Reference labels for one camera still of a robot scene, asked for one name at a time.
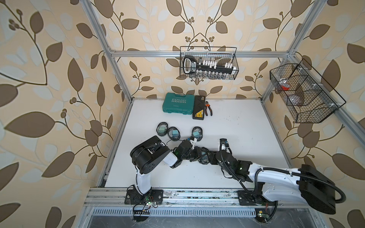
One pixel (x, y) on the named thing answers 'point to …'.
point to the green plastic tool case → (178, 103)
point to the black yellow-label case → (198, 108)
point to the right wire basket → (308, 97)
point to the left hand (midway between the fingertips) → (206, 152)
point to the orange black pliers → (207, 105)
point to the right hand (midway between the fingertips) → (209, 152)
